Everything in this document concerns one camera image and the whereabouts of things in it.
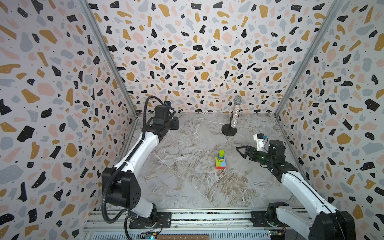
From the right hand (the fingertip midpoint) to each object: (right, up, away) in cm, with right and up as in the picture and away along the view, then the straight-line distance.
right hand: (239, 147), depth 80 cm
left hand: (-34, +17, +2) cm, 38 cm away
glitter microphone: (0, +27, +6) cm, 27 cm away
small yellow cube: (-9, -9, +9) cm, 15 cm away
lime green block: (-11, -11, +10) cm, 18 cm away
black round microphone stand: (-1, +8, +33) cm, 34 cm away
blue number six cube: (-10, -7, +7) cm, 14 cm away
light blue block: (-7, -11, +10) cm, 16 cm away
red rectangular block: (-9, -14, +12) cm, 20 cm away
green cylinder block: (-9, -4, +4) cm, 11 cm away
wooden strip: (-29, -39, -12) cm, 50 cm away
